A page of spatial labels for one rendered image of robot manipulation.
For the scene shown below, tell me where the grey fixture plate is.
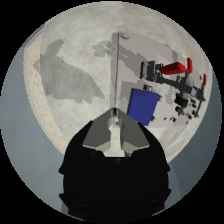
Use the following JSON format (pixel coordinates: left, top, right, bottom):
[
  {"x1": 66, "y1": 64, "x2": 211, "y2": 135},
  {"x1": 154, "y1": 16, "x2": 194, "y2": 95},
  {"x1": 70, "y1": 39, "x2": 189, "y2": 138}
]
[{"x1": 114, "y1": 32, "x2": 189, "y2": 128}]

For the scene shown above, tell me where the dark blue flat plate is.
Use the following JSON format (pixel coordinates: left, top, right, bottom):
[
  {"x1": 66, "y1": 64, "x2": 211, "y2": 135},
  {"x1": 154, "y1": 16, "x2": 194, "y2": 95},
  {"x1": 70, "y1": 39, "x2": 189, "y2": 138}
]
[{"x1": 126, "y1": 88, "x2": 159, "y2": 126}]

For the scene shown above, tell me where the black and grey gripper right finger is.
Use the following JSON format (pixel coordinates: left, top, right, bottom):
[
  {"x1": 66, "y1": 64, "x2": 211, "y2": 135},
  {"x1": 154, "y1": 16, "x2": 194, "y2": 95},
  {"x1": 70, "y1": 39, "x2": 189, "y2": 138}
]
[{"x1": 114, "y1": 108, "x2": 171, "y2": 172}]

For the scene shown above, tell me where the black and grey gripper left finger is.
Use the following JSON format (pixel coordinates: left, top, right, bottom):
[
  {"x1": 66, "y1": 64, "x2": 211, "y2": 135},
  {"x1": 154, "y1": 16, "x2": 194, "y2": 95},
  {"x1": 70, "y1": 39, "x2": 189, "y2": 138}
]
[{"x1": 58, "y1": 107, "x2": 114, "y2": 175}]

